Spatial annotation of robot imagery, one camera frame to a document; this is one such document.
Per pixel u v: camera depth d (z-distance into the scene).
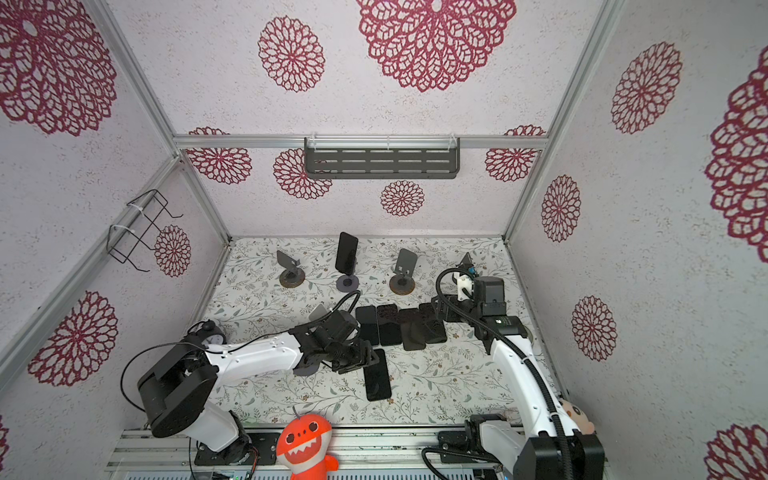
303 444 0.67
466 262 1.05
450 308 0.71
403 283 1.06
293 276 1.07
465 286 0.71
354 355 0.75
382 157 0.96
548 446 0.38
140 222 0.80
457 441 0.75
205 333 0.86
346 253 0.97
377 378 0.82
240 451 0.66
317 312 0.87
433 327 0.90
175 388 0.44
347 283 1.06
